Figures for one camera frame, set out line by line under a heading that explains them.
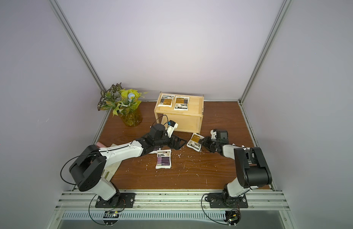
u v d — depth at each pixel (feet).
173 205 2.38
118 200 2.21
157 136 2.20
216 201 2.38
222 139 2.43
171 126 2.47
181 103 2.94
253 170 1.47
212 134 2.92
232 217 2.29
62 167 1.48
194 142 3.05
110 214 2.34
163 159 2.87
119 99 3.23
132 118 3.48
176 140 2.44
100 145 3.03
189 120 3.47
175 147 2.43
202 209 2.33
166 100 2.95
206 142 2.73
